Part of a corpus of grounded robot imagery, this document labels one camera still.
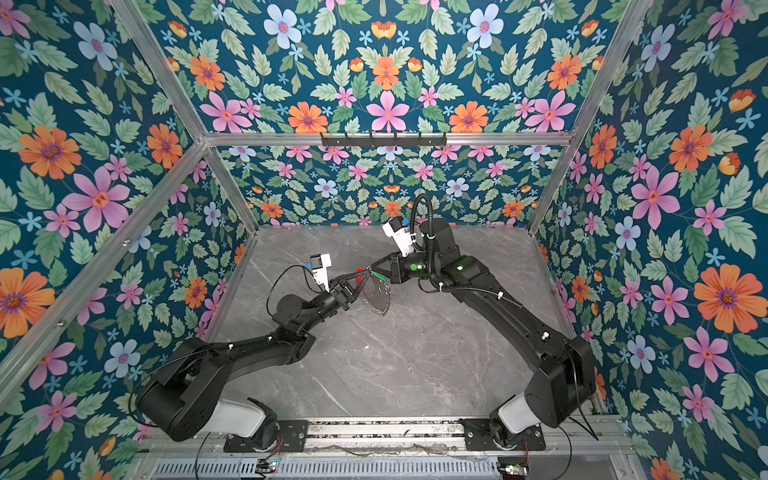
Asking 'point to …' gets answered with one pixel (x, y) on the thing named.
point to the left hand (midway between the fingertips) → (370, 271)
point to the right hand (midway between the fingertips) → (374, 264)
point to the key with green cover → (379, 276)
